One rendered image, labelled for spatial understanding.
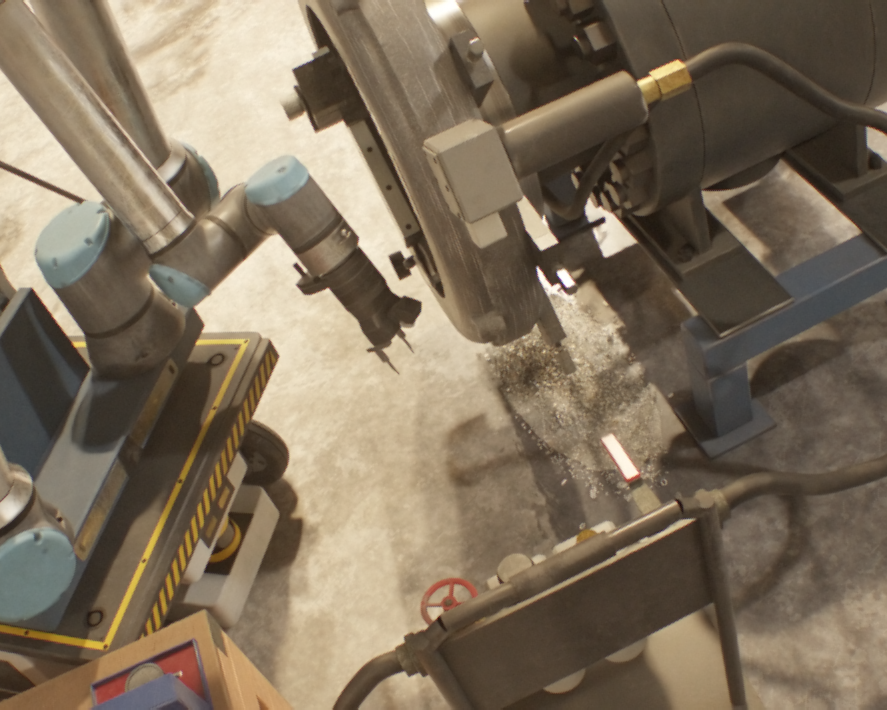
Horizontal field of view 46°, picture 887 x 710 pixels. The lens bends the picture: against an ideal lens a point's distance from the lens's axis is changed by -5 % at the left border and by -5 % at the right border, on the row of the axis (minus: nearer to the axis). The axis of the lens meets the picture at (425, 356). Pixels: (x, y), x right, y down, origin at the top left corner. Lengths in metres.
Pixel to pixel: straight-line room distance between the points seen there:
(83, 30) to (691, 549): 1.13
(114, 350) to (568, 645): 0.96
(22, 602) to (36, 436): 0.49
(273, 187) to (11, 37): 0.42
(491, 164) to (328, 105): 0.50
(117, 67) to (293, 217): 0.40
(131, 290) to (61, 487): 0.35
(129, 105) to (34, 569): 0.75
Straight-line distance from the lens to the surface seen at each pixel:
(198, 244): 1.60
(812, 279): 1.91
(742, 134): 1.77
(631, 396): 2.10
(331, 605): 2.00
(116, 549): 1.85
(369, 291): 1.59
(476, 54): 1.39
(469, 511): 2.02
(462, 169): 1.37
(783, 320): 1.88
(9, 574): 1.46
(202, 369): 2.04
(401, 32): 1.49
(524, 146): 1.40
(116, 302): 1.88
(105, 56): 1.73
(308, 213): 1.55
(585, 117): 1.42
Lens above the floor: 1.58
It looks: 43 degrees down
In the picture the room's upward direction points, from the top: 24 degrees counter-clockwise
